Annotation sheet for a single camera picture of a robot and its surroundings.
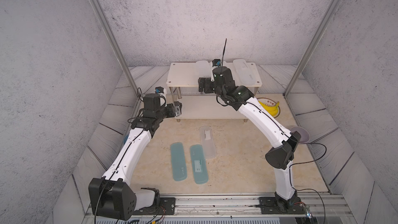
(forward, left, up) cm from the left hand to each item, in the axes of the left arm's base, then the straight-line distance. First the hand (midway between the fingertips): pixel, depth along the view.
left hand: (176, 104), depth 80 cm
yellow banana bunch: (+13, -60, -21) cm, 65 cm away
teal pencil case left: (-19, +1, -27) cm, 33 cm away
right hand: (+6, -15, +11) cm, 20 cm away
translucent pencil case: (-6, -16, -27) cm, 32 cm away
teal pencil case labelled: (-21, -11, -25) cm, 35 cm away
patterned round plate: (+23, -64, -25) cm, 72 cm away
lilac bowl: (-7, -74, -22) cm, 77 cm away
